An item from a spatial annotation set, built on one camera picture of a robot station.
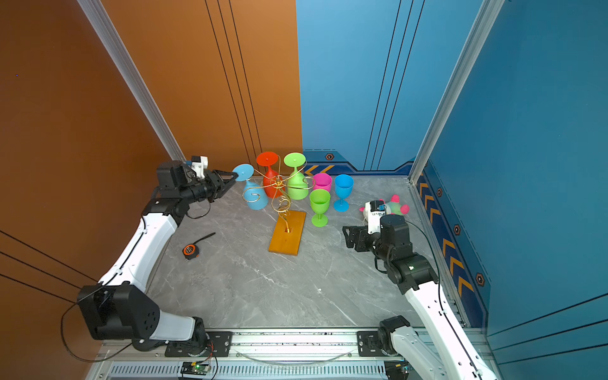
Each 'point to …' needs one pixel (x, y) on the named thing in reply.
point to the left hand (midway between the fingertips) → (238, 175)
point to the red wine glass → (273, 185)
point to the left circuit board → (195, 368)
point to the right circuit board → (397, 370)
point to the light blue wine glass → (256, 195)
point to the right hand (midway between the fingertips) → (352, 227)
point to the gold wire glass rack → (280, 201)
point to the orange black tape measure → (191, 250)
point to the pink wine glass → (321, 180)
